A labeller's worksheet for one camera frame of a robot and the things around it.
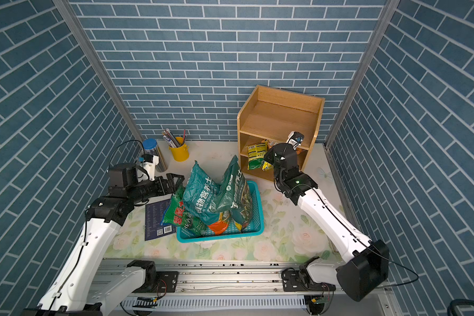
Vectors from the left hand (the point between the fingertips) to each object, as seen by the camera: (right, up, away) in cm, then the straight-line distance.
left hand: (180, 179), depth 72 cm
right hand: (+36, +13, +4) cm, 38 cm away
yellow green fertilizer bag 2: (+33, +5, +7) cm, 34 cm away
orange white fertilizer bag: (+36, +15, +22) cm, 45 cm away
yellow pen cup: (-13, +11, +36) cm, 40 cm away
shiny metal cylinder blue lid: (-22, +13, +21) cm, 33 cm away
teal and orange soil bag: (+8, -7, +2) cm, 11 cm away
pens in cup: (-15, +18, +28) cm, 36 cm away
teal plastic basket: (+28, -23, +13) cm, 38 cm away
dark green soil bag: (+21, -6, 0) cm, 22 cm away
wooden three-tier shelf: (+36, +28, +17) cm, 48 cm away
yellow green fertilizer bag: (+29, +10, +19) cm, 36 cm away
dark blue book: (-19, -19, +18) cm, 32 cm away
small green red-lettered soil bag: (-2, -14, 0) cm, 14 cm away
